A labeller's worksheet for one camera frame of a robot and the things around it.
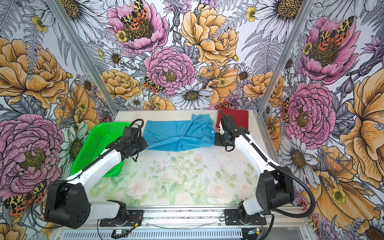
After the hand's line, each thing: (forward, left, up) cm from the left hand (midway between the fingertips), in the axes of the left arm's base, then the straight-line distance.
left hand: (144, 147), depth 88 cm
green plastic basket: (+11, +35, -8) cm, 38 cm away
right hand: (-1, -42, +3) cm, 43 cm away
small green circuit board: (-39, +9, -14) cm, 42 cm away
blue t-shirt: (+16, -9, -10) cm, 21 cm away
